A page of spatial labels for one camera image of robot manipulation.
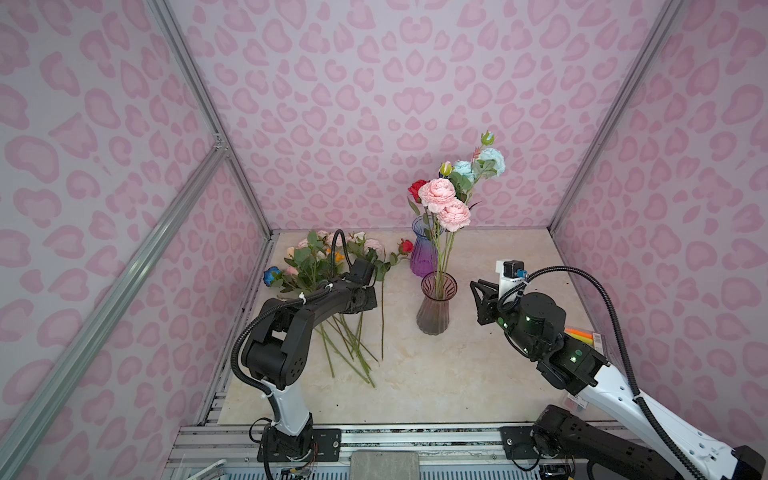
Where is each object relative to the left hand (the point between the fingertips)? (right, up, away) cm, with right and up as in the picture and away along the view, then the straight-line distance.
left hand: (369, 296), depth 97 cm
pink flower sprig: (+4, +9, +10) cm, 14 cm away
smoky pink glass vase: (+20, +4, -16) cm, 26 cm away
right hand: (+26, +7, -28) cm, 39 cm away
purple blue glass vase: (+18, +17, -1) cm, 25 cm away
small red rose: (+12, +16, +14) cm, 24 cm away
